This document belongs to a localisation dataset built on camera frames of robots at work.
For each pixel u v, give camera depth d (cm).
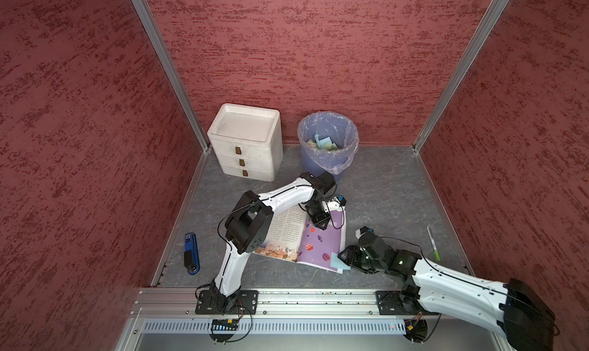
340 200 81
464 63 88
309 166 89
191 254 81
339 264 80
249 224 52
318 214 77
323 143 103
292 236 87
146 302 76
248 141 90
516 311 42
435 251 85
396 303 74
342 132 98
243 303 74
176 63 91
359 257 72
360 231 79
